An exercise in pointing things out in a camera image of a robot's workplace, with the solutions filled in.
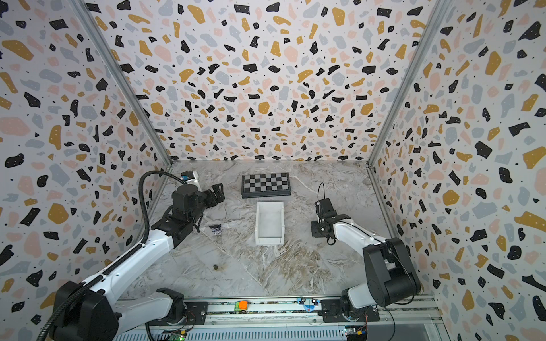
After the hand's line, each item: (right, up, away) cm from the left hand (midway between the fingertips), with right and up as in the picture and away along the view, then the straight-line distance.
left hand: (215, 184), depth 80 cm
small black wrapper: (-3, -19, +10) cm, 22 cm away
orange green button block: (+11, -42, -7) cm, 44 cm away
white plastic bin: (+19, -18, +16) cm, 31 cm away
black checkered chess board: (+19, -1, +27) cm, 33 cm away
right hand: (+41, -18, +12) cm, 46 cm away
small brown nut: (-1, -33, +3) cm, 33 cm away
